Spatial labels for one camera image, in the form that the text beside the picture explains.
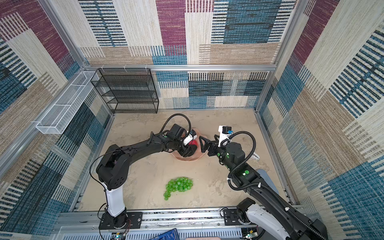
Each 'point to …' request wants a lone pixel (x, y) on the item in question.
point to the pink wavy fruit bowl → (198, 153)
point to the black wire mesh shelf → (127, 90)
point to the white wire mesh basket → (59, 115)
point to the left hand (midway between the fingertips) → (190, 146)
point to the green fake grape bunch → (181, 184)
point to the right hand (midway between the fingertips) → (206, 139)
